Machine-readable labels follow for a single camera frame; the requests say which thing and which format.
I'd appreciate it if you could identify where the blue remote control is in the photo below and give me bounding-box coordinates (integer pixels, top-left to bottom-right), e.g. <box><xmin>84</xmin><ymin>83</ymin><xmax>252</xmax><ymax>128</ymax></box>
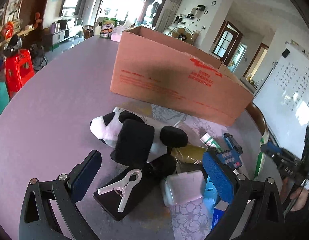
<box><xmin>216</xmin><ymin>148</ymin><xmax>242</xmax><ymax>170</ymax></box>

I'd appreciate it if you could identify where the plush panda toy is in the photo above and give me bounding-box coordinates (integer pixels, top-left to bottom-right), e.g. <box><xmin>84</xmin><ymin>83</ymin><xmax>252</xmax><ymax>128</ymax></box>
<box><xmin>90</xmin><ymin>107</ymin><xmax>188</xmax><ymax>168</ymax></box>

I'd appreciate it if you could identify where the person right hand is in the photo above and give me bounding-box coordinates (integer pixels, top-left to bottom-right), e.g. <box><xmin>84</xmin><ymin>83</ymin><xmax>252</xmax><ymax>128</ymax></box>
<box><xmin>280</xmin><ymin>177</ymin><xmax>309</xmax><ymax>212</ymax></box>

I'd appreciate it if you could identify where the green white packet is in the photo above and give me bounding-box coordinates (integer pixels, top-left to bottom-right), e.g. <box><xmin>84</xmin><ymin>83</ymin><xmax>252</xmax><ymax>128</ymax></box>
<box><xmin>254</xmin><ymin>128</ymin><xmax>269</xmax><ymax>178</ymax></box>

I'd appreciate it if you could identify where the blue tissue pack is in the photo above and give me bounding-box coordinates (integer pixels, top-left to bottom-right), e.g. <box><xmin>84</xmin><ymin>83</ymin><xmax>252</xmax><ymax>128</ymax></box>
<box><xmin>211</xmin><ymin>200</ymin><xmax>229</xmax><ymax>230</ymax></box>

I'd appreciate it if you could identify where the wooden chair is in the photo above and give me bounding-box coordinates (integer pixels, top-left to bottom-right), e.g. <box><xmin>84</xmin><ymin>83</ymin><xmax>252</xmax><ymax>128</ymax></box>
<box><xmin>246</xmin><ymin>102</ymin><xmax>267</xmax><ymax>135</ymax></box>

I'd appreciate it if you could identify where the whiteboard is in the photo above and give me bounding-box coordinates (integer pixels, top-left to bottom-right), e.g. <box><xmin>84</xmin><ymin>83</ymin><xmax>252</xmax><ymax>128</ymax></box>
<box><xmin>253</xmin><ymin>44</ymin><xmax>309</xmax><ymax>158</ymax></box>

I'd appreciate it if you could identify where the light blue power bank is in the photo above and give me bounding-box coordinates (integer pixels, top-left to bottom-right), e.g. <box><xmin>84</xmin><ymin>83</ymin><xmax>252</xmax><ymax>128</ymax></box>
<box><xmin>203</xmin><ymin>176</ymin><xmax>220</xmax><ymax>209</ymax></box>

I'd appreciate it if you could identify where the green white tube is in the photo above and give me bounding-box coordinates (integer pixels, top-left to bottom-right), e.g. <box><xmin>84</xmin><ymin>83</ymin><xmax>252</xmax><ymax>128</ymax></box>
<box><xmin>201</xmin><ymin>133</ymin><xmax>223</xmax><ymax>152</ymax></box>

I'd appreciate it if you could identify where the olive tape roll bag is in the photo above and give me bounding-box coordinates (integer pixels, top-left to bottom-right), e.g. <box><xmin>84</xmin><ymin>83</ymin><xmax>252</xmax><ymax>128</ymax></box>
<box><xmin>171</xmin><ymin>144</ymin><xmax>206</xmax><ymax>165</ymax></box>

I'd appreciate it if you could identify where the black smartphone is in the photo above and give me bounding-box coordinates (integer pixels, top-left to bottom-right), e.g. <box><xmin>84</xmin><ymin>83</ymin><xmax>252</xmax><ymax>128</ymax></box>
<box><xmin>93</xmin><ymin>154</ymin><xmax>176</xmax><ymax>221</ymax></box>

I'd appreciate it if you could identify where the white plastic clip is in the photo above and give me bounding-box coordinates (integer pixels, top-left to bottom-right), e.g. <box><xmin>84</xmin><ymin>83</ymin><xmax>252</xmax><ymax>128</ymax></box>
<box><xmin>97</xmin><ymin>169</ymin><xmax>142</xmax><ymax>213</ymax></box>

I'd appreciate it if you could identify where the standing fan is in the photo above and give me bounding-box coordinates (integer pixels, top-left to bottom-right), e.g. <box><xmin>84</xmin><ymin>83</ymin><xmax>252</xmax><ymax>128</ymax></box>
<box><xmin>168</xmin><ymin>27</ymin><xmax>194</xmax><ymax>45</ymax></box>

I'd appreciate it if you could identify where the pink cardboard box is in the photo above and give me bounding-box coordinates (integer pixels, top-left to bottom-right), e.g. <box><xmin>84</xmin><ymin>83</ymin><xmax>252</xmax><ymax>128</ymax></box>
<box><xmin>110</xmin><ymin>27</ymin><xmax>253</xmax><ymax>126</ymax></box>

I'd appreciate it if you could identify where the red plastic stool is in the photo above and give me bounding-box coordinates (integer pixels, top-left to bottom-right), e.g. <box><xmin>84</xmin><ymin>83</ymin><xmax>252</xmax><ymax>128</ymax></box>
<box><xmin>5</xmin><ymin>49</ymin><xmax>35</xmax><ymax>98</ymax></box>

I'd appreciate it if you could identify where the pink tissue box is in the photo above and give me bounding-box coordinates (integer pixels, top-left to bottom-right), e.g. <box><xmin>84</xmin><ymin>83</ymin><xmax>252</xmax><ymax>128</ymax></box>
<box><xmin>110</xmin><ymin>25</ymin><xmax>126</xmax><ymax>42</ymax></box>

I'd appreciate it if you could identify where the green snack canister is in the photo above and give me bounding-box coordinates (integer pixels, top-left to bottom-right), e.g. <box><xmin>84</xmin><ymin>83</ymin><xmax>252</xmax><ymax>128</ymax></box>
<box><xmin>100</xmin><ymin>17</ymin><xmax>117</xmax><ymax>38</ymax></box>

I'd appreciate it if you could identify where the television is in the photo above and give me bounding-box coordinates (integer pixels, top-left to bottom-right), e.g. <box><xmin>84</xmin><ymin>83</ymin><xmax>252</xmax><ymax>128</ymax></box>
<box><xmin>59</xmin><ymin>0</ymin><xmax>83</xmax><ymax>17</ymax></box>

